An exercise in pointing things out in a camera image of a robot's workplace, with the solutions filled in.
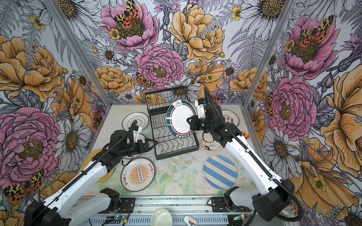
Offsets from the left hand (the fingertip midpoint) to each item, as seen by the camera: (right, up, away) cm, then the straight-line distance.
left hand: (152, 148), depth 78 cm
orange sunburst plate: (-10, -17, +6) cm, 21 cm away
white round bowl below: (+6, -33, -7) cm, 34 cm away
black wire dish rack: (+5, -1, +19) cm, 19 cm away
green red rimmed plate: (+14, +19, -4) cm, 24 cm away
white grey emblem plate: (-16, +15, +34) cm, 41 cm away
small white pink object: (+19, -32, -9) cm, 38 cm away
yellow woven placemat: (-43, -10, +12) cm, 46 cm away
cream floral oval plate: (+27, +6, -15) cm, 32 cm away
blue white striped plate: (+39, -16, +8) cm, 42 cm away
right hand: (+19, +13, -6) cm, 24 cm away
